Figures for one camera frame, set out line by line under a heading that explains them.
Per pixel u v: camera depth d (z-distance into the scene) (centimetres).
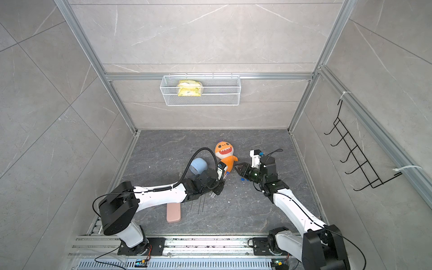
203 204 86
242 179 75
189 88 86
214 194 75
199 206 85
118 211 44
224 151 98
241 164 76
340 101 72
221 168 73
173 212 82
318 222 44
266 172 62
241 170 74
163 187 55
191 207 85
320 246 39
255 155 76
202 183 64
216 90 101
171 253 73
